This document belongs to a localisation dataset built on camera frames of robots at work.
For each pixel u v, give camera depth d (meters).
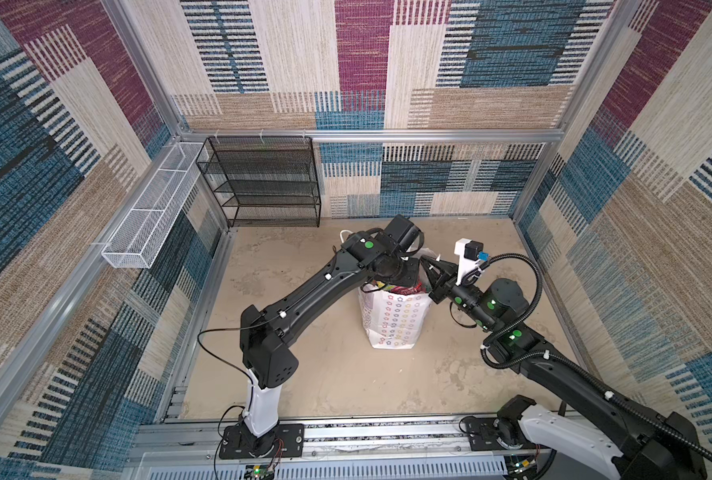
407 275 0.68
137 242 0.70
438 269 0.65
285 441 0.73
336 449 0.73
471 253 0.58
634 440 0.41
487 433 0.73
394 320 0.78
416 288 0.79
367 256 0.53
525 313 0.53
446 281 0.63
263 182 1.11
